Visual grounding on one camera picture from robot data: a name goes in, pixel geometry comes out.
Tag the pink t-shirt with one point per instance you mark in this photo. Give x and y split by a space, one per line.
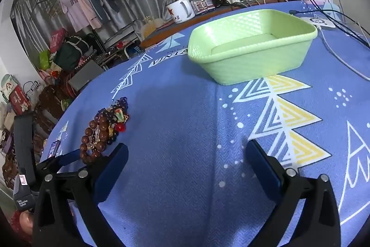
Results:
78 9

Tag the light blue packet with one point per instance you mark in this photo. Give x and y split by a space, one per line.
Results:
331 7

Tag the white enamel mug red star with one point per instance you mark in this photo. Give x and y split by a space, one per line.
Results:
179 12

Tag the white pocket device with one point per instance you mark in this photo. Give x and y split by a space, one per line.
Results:
318 22

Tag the pink bag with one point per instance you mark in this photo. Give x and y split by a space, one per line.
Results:
57 40

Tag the blue printed tablecloth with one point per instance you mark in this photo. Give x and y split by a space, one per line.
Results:
188 119

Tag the dark green duffel bag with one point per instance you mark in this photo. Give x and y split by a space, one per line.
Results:
70 51

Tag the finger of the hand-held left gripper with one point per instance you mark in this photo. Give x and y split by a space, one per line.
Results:
69 156
72 167

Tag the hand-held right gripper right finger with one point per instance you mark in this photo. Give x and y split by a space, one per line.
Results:
266 171

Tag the beige woven item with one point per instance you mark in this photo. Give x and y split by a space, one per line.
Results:
151 27

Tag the person's left hand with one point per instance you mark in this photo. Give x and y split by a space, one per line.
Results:
23 223

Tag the light green plastic basket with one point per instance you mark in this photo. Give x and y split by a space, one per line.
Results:
245 61

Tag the grey flat case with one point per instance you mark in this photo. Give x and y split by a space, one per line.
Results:
85 74

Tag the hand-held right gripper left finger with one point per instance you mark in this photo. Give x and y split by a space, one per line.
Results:
113 170

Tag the red box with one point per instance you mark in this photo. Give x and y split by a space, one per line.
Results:
18 99

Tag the brown wooden desk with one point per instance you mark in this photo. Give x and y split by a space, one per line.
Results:
153 38

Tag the white power strip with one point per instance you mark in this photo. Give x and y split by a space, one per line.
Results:
33 87

